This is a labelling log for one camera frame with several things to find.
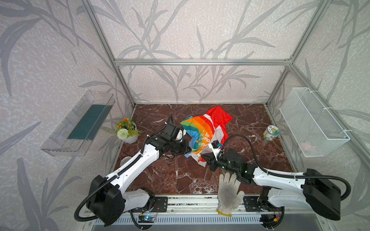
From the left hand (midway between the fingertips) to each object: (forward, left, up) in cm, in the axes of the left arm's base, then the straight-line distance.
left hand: (193, 145), depth 77 cm
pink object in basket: (-1, -58, +4) cm, 58 cm away
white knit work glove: (-22, -19, -15) cm, 33 cm away
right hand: (-2, -5, -2) cm, 6 cm away
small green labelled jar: (+14, -51, -9) cm, 54 cm away
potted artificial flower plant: (+11, +41, -4) cm, 42 cm away
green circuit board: (-32, +23, -17) cm, 43 cm away
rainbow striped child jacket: (+18, -7, -13) cm, 23 cm away
